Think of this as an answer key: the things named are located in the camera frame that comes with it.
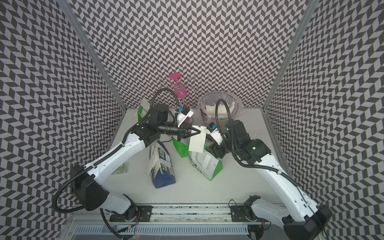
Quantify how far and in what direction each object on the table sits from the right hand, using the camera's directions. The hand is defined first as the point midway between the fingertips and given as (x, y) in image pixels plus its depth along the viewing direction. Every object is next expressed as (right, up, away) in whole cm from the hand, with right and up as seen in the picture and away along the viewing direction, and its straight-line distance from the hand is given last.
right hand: (211, 147), depth 70 cm
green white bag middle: (-16, -4, +17) cm, 24 cm away
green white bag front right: (-3, -8, -1) cm, 8 cm away
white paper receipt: (-7, +3, -2) cm, 8 cm away
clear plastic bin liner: (-1, +22, +26) cm, 34 cm away
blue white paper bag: (-22, -7, -8) cm, 24 cm away
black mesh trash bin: (-1, +23, +23) cm, 33 cm away
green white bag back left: (-39, +21, +19) cm, 48 cm away
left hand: (-6, +7, -4) cm, 10 cm away
